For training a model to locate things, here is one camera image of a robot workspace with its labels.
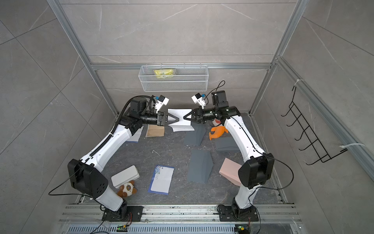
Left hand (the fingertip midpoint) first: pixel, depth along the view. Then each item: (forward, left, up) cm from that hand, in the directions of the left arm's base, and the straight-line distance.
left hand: (178, 119), depth 68 cm
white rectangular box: (-14, +31, -32) cm, 47 cm away
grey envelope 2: (-8, -12, -35) cm, 38 cm away
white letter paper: (-2, -2, -2) cm, 3 cm away
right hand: (+1, -4, -1) cm, 4 cm away
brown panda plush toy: (-22, +30, -32) cm, 49 cm away
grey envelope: (+14, -9, -35) cm, 39 cm away
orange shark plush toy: (+16, -27, -32) cm, 44 cm away
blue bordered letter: (-16, +12, -36) cm, 41 cm away
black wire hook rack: (-8, -62, -4) cm, 62 cm away
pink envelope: (-10, -31, -39) cm, 51 cm away
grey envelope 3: (+8, -32, -36) cm, 49 cm away
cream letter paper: (+21, +21, -35) cm, 46 cm away
